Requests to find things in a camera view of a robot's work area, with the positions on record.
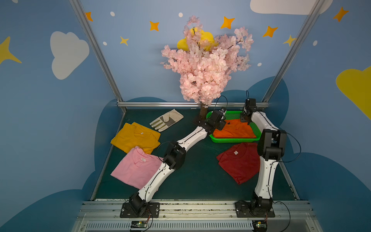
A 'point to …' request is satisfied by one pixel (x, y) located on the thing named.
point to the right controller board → (261, 225)
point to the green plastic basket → (232, 115)
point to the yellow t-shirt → (129, 136)
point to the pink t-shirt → (136, 167)
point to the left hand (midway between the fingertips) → (220, 117)
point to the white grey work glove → (160, 123)
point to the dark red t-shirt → (242, 162)
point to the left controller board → (138, 224)
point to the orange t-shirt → (235, 128)
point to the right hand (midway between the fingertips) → (248, 116)
